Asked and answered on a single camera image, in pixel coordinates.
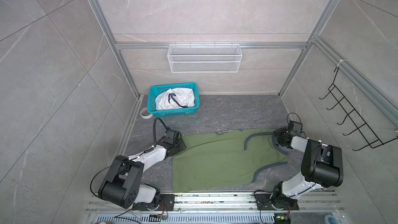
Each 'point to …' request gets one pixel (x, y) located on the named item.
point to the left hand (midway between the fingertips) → (182, 141)
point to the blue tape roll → (330, 219)
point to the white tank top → (174, 98)
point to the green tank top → (216, 159)
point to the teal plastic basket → (155, 90)
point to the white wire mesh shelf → (202, 58)
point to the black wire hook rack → (370, 138)
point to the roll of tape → (145, 116)
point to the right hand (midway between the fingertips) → (276, 130)
